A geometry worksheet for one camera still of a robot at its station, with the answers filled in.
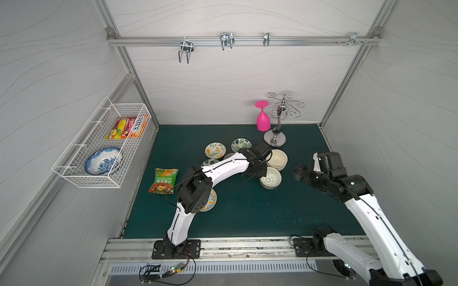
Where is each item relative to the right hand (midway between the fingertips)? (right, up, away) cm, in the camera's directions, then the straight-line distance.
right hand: (302, 173), depth 75 cm
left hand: (-15, -3, +12) cm, 19 cm away
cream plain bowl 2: (-6, +1, +18) cm, 19 cm away
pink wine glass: (-12, +25, +25) cm, 37 cm away
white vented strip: (-34, -37, -4) cm, 50 cm away
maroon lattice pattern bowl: (-12, -9, +12) cm, 19 cm away
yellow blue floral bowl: (-41, -16, +11) cm, 45 cm away
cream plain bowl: (-5, +4, +22) cm, 23 cm away
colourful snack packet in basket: (-74, +20, -2) cm, 76 cm away
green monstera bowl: (-26, +12, +33) cm, 44 cm away
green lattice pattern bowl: (-9, -7, +18) cm, 21 cm away
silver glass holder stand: (-3, +16, +36) cm, 40 cm away
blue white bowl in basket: (-77, +7, -11) cm, 78 cm away
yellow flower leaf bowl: (-41, +8, +30) cm, 51 cm away
